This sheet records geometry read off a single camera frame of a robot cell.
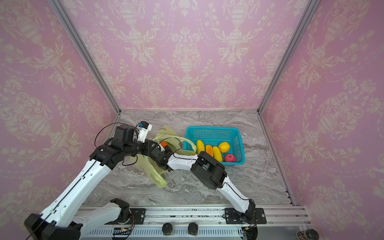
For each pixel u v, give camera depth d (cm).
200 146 97
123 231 73
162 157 74
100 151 50
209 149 94
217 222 73
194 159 57
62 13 72
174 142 82
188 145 78
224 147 94
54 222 37
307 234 62
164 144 94
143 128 64
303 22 73
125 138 55
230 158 88
